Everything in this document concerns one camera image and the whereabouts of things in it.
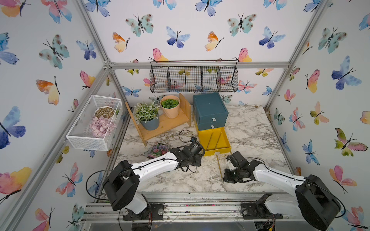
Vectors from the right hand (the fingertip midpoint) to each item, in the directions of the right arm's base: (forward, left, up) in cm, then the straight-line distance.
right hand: (224, 178), depth 84 cm
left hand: (+8, +15, +8) cm, 19 cm away
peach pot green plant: (+39, +35, +19) cm, 56 cm away
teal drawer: (+30, +7, +10) cm, 33 cm away
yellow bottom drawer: (+26, +4, 0) cm, 26 cm away
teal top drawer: (+30, +7, +18) cm, 35 cm away
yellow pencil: (+7, +2, -1) cm, 8 cm away
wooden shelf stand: (+33, +39, +6) cm, 51 cm away
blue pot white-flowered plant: (+28, +46, +22) cm, 58 cm away
